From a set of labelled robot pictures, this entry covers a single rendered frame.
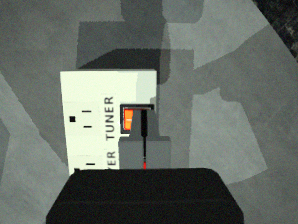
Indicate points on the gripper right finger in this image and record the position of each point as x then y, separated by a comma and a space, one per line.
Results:
157, 149

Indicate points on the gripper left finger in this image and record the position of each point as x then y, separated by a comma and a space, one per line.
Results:
130, 148

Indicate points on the white power strip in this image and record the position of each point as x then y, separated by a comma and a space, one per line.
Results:
97, 107

